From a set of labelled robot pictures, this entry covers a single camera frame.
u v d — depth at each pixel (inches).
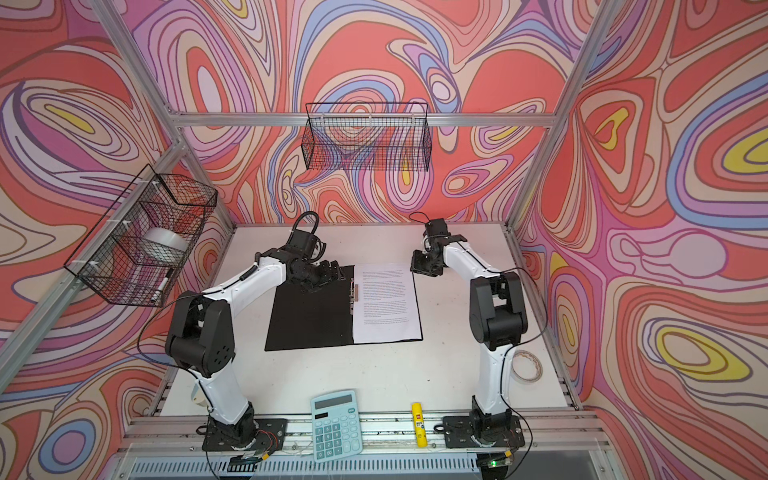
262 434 28.7
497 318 20.9
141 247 27.7
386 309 37.9
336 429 28.8
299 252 28.7
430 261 33.1
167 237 29.1
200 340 19.1
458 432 28.9
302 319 37.1
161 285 28.3
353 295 38.8
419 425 28.9
